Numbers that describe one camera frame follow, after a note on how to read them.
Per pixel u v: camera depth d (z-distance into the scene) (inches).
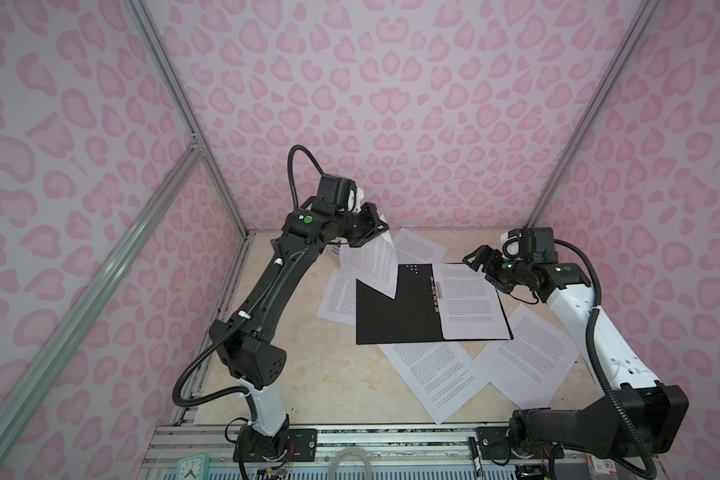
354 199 27.1
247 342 17.3
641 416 16.7
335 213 22.3
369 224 25.4
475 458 27.8
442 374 33.2
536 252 23.1
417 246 45.9
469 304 39.0
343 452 27.6
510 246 26.7
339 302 39.6
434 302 38.7
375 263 31.5
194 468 27.2
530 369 33.8
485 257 27.7
